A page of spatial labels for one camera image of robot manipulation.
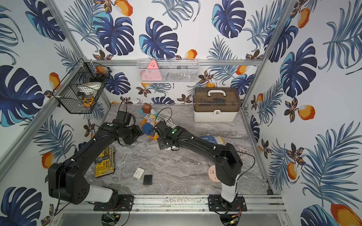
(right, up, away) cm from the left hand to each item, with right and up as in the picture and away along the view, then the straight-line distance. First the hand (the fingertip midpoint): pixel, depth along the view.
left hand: (141, 132), depth 83 cm
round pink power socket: (+42, -24, -1) cm, 48 cm away
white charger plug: (-2, -24, 0) cm, 24 cm away
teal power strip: (-9, +14, +30) cm, 34 cm away
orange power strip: (+5, -5, +15) cm, 17 cm away
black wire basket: (-38, +22, -7) cm, 45 cm away
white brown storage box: (+47, +18, +12) cm, 52 cm away
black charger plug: (+5, -27, -2) cm, 28 cm away
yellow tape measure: (-30, +18, -2) cm, 35 cm away
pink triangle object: (+5, +37, +7) cm, 38 cm away
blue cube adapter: (0, +2, +13) cm, 14 cm away
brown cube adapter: (-3, +16, +24) cm, 29 cm away
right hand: (+14, -5, +1) cm, 15 cm away
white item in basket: (-27, +26, -3) cm, 38 cm away
